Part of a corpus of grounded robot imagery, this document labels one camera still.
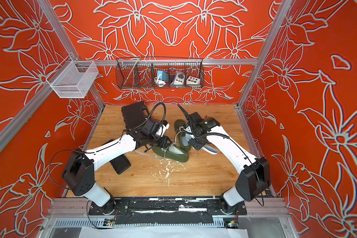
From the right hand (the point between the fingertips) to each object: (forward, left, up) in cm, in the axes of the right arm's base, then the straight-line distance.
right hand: (196, 142), depth 80 cm
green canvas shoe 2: (+22, +10, -12) cm, 27 cm away
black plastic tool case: (+32, +45, -12) cm, 57 cm away
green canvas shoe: (0, +13, -13) cm, 18 cm away
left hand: (+3, +15, -2) cm, 15 cm away
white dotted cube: (+39, +2, +14) cm, 41 cm away
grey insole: (+3, +5, -1) cm, 6 cm away
